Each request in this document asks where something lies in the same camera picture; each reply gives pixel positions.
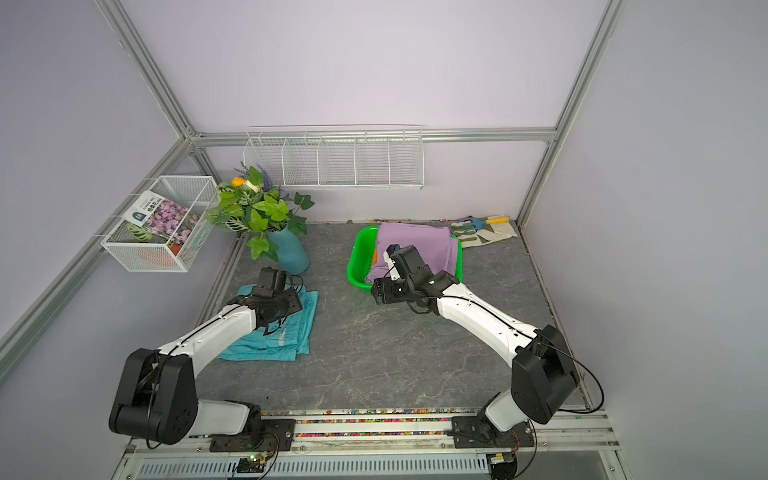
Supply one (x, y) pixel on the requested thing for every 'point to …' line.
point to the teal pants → (285, 344)
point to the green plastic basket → (362, 256)
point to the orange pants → (375, 257)
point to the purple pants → (434, 246)
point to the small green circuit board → (251, 464)
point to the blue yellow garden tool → (477, 224)
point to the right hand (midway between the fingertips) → (381, 287)
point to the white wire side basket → (134, 248)
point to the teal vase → (292, 254)
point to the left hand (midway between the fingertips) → (292, 304)
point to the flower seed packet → (166, 220)
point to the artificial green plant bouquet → (250, 203)
